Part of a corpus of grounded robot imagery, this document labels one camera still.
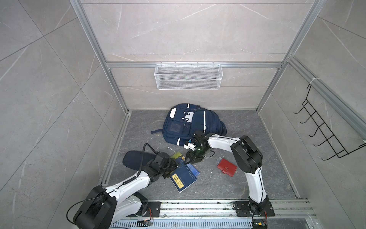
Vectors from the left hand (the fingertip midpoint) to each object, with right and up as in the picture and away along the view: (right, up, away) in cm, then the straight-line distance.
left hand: (180, 164), depth 85 cm
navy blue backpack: (+1, +27, +21) cm, 35 cm away
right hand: (+5, 0, +3) cm, 6 cm away
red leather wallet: (+29, -2, 0) cm, 29 cm away
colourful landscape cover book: (-2, +5, +8) cm, 9 cm away
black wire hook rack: (+68, +14, -27) cm, 74 cm away
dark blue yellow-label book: (+2, -7, -1) cm, 7 cm away
